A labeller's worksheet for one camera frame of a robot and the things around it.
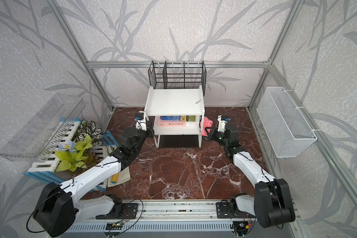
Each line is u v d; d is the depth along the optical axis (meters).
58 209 0.39
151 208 0.75
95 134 0.74
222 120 0.75
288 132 0.62
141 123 0.64
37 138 0.66
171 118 0.85
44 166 0.61
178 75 1.03
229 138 0.64
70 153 0.69
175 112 0.71
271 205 0.41
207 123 0.82
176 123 0.86
